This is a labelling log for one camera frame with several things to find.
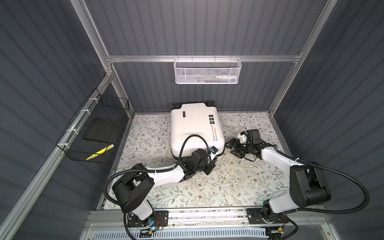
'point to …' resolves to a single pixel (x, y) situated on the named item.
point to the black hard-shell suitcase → (195, 126)
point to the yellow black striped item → (105, 149)
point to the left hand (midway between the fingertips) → (216, 161)
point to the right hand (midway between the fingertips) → (228, 148)
